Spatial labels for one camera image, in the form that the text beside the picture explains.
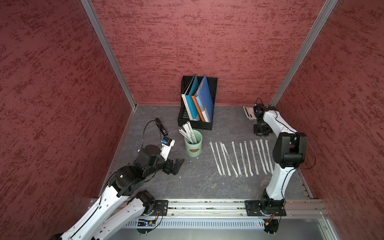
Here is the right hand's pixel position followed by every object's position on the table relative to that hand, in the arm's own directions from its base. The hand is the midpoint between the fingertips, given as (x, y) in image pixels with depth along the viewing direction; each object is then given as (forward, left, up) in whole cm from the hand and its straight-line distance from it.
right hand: (262, 136), depth 92 cm
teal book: (+16, +45, +18) cm, 51 cm away
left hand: (-20, +53, +13) cm, 58 cm away
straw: (-10, +30, -9) cm, 33 cm away
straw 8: (-11, +1, -9) cm, 14 cm away
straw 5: (-11, +17, -9) cm, 22 cm away
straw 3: (-19, +23, -9) cm, 31 cm away
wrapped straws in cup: (-1, +47, +7) cm, 47 cm away
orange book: (+15, +42, +18) cm, 48 cm away
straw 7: (-11, +9, -9) cm, 17 cm away
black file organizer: (+21, +51, -6) cm, 55 cm away
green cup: (-8, +43, 0) cm, 44 cm away
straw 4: (-11, +21, -10) cm, 26 cm away
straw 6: (-8, +12, -9) cm, 18 cm away
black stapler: (+15, +68, -8) cm, 70 cm away
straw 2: (-10, +27, -9) cm, 31 cm away
